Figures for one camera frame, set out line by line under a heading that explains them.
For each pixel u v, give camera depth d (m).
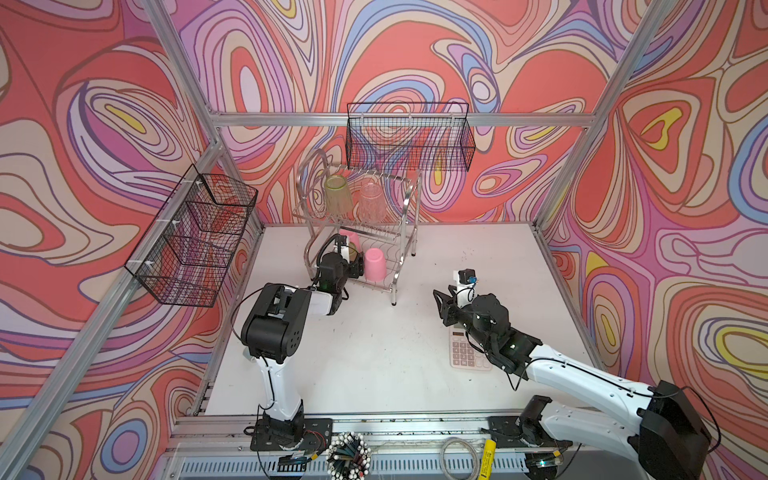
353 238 0.96
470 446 0.73
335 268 0.77
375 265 0.92
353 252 0.88
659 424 0.41
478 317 0.59
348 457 0.61
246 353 0.53
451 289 0.78
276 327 0.52
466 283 0.66
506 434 0.74
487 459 0.69
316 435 0.73
